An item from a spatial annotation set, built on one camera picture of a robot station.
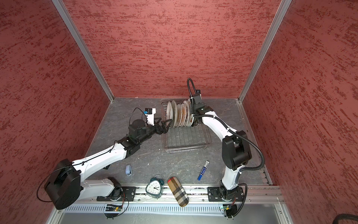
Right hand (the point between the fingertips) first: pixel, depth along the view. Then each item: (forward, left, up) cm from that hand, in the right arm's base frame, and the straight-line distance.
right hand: (195, 107), depth 92 cm
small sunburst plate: (-5, +11, -2) cm, 12 cm away
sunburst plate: (-7, +8, -3) cm, 11 cm away
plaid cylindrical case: (-50, +11, -15) cm, 53 cm away
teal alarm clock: (-45, +26, -13) cm, 53 cm away
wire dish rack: (-15, +12, -17) cm, 25 cm away
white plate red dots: (+8, +6, -2) cm, 10 cm away
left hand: (-15, +18, +5) cm, 24 cm away
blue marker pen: (-36, -2, -16) cm, 40 cm away
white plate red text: (+5, +19, -9) cm, 22 cm away
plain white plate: (-5, +14, +1) cm, 15 cm away
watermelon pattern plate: (-6, +3, -5) cm, 8 cm away
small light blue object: (-35, +42, -13) cm, 56 cm away
